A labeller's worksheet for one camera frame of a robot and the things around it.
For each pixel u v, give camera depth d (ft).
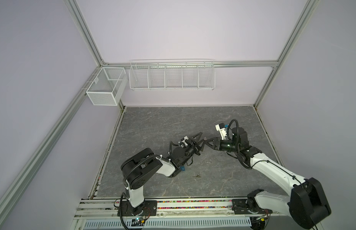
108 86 3.32
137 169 1.58
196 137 2.53
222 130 2.44
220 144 2.32
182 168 2.84
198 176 2.78
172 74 3.25
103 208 2.48
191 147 2.43
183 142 2.57
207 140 2.55
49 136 1.89
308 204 1.31
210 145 2.47
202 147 2.53
